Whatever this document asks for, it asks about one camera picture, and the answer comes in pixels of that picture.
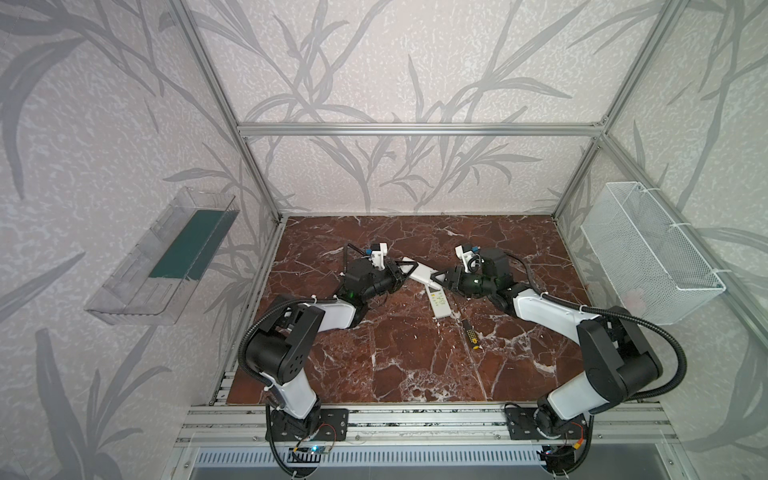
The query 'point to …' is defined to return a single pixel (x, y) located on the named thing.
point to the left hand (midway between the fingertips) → (422, 260)
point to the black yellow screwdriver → (471, 334)
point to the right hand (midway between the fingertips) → (435, 271)
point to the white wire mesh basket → (654, 270)
